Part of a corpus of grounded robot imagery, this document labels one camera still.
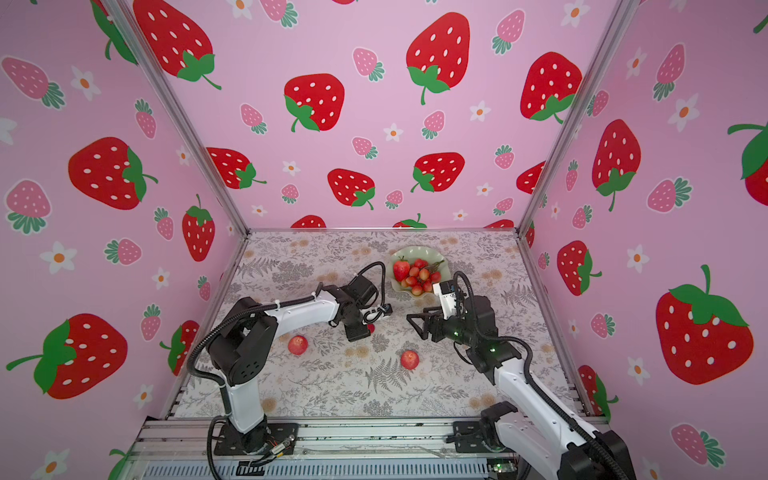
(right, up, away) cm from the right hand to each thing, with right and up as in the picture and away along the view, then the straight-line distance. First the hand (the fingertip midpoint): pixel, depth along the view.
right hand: (415, 314), depth 78 cm
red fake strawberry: (-3, +11, +23) cm, 26 cm away
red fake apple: (-33, -10, +7) cm, 36 cm away
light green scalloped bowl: (-1, +17, +31) cm, 35 cm away
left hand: (-16, -6, +16) cm, 24 cm away
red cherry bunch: (+4, +9, +20) cm, 23 cm away
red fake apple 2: (-1, -14, +6) cm, 16 cm away
